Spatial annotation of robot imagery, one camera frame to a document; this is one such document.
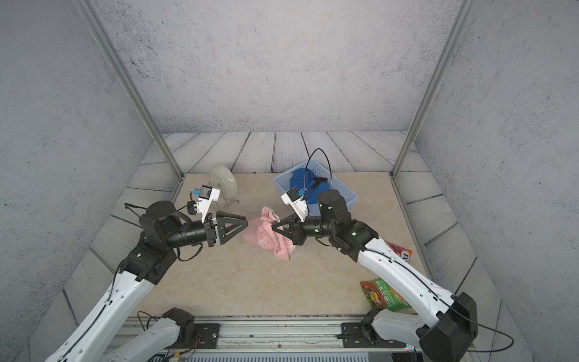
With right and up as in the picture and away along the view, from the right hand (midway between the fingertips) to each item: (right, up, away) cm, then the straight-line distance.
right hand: (275, 229), depth 64 cm
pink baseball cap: (-5, -2, +5) cm, 7 cm away
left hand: (-7, +2, -5) cm, 9 cm away
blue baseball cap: (+14, +14, +47) cm, 51 cm away
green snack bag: (+35, -25, +15) cm, 45 cm away
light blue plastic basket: (-1, +14, +47) cm, 49 cm away
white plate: (-26, +16, +34) cm, 46 cm away
